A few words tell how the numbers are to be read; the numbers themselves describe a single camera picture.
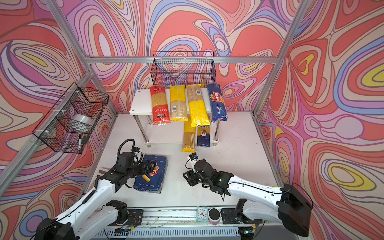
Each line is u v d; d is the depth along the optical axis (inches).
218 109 27.1
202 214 28.8
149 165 29.6
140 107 29.4
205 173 22.9
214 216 27.3
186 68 37.9
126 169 25.2
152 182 31.2
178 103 29.0
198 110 28.3
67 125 29.0
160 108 27.7
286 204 16.3
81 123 27.6
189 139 36.7
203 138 36.9
